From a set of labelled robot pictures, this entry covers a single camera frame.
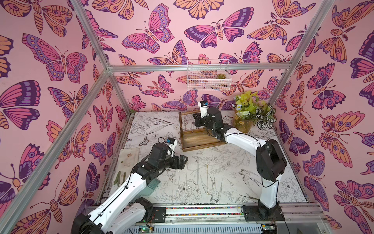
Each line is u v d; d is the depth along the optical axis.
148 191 0.82
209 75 0.95
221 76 0.92
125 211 0.56
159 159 0.59
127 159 0.95
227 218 0.73
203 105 0.77
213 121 0.71
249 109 0.96
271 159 0.50
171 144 0.69
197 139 1.04
